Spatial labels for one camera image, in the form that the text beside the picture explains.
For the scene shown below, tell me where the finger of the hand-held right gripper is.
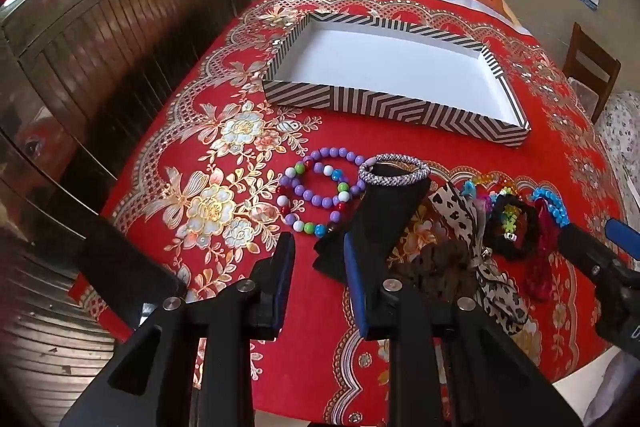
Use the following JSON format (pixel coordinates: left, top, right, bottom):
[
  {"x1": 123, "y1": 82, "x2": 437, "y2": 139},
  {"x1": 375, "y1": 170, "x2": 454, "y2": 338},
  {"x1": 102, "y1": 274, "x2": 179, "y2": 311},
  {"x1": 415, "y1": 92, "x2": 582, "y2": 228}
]
[
  {"x1": 557, "y1": 224, "x2": 632, "y2": 293},
  {"x1": 604, "y1": 217, "x2": 640, "y2": 259}
]

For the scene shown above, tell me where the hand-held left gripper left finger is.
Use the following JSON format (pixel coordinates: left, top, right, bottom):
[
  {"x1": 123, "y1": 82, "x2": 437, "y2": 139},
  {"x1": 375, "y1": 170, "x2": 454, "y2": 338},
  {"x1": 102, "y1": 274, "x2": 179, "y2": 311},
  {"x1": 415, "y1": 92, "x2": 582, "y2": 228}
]
[{"x1": 60, "y1": 232, "x2": 297, "y2": 427}]

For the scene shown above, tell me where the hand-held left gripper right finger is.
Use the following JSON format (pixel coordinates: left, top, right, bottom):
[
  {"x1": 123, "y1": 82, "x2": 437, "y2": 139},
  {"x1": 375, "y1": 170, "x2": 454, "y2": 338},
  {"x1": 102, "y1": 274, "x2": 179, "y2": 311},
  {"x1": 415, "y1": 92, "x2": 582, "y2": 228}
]
[{"x1": 344, "y1": 233, "x2": 583, "y2": 427}]

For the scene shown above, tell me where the magenta scrunchie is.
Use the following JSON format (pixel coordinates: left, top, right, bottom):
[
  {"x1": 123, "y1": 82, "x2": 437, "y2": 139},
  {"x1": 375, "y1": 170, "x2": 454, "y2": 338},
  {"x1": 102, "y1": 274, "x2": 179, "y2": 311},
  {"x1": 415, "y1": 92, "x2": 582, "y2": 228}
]
[{"x1": 522, "y1": 199, "x2": 565, "y2": 304}]

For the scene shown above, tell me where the multicolour bead bracelet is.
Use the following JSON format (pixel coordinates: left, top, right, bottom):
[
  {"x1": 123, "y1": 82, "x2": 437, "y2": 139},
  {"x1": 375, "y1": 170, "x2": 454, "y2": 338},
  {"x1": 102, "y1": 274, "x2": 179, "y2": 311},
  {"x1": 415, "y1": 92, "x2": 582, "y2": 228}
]
[{"x1": 276, "y1": 161, "x2": 353, "y2": 239}]

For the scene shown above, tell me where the blue bead bracelet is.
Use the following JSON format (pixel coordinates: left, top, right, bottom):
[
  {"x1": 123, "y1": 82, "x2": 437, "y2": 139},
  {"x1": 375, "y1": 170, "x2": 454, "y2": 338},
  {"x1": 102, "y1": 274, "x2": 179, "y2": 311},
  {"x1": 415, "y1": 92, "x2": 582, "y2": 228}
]
[{"x1": 530, "y1": 187, "x2": 572, "y2": 229}]

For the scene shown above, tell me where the black scrunchie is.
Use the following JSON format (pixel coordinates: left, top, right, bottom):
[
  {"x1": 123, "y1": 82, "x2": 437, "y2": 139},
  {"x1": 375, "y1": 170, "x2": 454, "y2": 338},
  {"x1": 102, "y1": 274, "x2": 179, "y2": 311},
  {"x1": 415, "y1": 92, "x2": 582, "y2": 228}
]
[{"x1": 486, "y1": 196, "x2": 542, "y2": 264}]

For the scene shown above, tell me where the colourful charm bracelet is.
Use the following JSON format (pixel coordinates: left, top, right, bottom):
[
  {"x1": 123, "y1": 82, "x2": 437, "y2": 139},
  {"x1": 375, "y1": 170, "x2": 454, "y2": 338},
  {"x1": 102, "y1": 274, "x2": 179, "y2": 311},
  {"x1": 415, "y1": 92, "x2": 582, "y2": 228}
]
[{"x1": 460, "y1": 172, "x2": 523, "y2": 244}]

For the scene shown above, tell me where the lilac braided bracelet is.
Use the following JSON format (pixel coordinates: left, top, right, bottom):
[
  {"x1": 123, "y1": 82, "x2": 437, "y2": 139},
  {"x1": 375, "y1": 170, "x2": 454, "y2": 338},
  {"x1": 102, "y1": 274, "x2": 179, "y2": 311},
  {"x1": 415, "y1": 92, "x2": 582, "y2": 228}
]
[{"x1": 357, "y1": 153, "x2": 432, "y2": 186}]

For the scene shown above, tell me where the brown scrunchie with leopard bow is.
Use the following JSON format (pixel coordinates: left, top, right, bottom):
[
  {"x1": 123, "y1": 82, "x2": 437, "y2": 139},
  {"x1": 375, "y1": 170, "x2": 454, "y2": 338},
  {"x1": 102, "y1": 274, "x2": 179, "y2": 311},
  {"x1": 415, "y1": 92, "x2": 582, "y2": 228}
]
[{"x1": 395, "y1": 182, "x2": 532, "y2": 339}]

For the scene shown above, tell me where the purple bead bracelet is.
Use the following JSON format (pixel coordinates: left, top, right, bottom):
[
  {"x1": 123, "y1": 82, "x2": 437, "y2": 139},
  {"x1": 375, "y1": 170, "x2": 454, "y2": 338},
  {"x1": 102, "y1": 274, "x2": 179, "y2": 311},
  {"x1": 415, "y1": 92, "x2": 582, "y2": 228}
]
[{"x1": 278, "y1": 147, "x2": 368, "y2": 210}]

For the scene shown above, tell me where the striped cardboard box tray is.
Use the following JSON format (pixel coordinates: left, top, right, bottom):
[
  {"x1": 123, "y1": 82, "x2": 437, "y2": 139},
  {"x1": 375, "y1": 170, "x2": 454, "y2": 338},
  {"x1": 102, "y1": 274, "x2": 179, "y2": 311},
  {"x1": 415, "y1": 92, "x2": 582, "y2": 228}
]
[{"x1": 262, "y1": 11, "x2": 531, "y2": 148}]

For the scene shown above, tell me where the floral bedding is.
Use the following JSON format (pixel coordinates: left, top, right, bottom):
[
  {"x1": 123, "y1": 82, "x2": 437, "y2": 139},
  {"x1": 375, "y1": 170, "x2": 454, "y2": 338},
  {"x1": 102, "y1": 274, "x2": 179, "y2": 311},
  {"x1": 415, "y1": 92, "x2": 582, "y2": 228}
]
[{"x1": 597, "y1": 91, "x2": 640, "y2": 208}]

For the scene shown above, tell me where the red floral tablecloth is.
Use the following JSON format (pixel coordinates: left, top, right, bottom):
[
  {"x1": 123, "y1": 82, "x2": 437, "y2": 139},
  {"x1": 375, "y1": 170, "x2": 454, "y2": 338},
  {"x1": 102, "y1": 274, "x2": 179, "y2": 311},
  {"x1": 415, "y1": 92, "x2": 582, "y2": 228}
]
[{"x1": 67, "y1": 0, "x2": 636, "y2": 427}]

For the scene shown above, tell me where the wooden chair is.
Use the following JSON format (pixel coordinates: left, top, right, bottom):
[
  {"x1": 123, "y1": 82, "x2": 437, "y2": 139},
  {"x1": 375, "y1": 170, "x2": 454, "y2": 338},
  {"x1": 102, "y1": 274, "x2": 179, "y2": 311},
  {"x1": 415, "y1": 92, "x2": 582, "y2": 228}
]
[{"x1": 562, "y1": 22, "x2": 622, "y2": 124}]

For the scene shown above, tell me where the wooden slatted door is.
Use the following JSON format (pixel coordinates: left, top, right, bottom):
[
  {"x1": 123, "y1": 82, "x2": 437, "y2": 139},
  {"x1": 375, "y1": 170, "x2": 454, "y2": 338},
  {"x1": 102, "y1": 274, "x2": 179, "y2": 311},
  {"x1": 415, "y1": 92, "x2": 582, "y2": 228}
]
[{"x1": 0, "y1": 0, "x2": 272, "y2": 188}]

